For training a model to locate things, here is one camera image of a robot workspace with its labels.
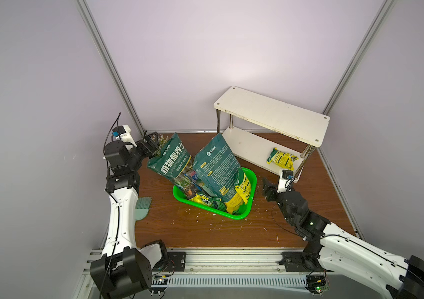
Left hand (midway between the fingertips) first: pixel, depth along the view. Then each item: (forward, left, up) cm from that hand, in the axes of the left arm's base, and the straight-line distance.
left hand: (152, 135), depth 73 cm
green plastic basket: (-20, -28, -26) cm, 43 cm away
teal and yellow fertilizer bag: (-7, -26, -14) cm, 31 cm away
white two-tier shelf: (+5, -49, -3) cm, 49 cm away
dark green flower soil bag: (-3, -6, -13) cm, 14 cm away
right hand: (-10, -49, -14) cm, 52 cm away
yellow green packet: (-18, -21, -22) cm, 35 cm away
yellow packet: (+5, -59, -22) cm, 63 cm away
